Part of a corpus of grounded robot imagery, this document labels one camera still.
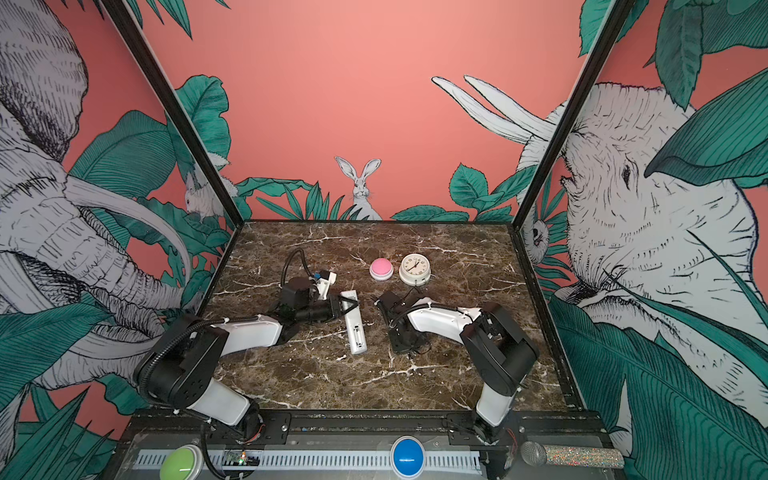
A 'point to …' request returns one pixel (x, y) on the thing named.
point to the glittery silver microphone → (535, 454)
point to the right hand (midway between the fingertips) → (400, 345)
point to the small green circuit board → (240, 458)
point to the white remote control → (354, 324)
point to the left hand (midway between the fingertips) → (357, 301)
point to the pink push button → (381, 269)
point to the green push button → (184, 462)
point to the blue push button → (407, 457)
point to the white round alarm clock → (415, 270)
